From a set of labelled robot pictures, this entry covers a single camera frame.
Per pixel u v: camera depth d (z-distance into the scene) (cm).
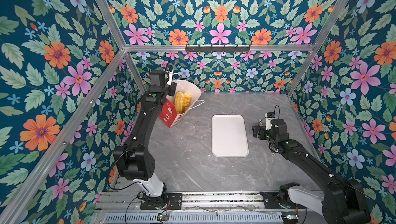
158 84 60
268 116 76
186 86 91
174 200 74
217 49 93
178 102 93
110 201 75
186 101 96
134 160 43
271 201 73
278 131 65
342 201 40
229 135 96
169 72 69
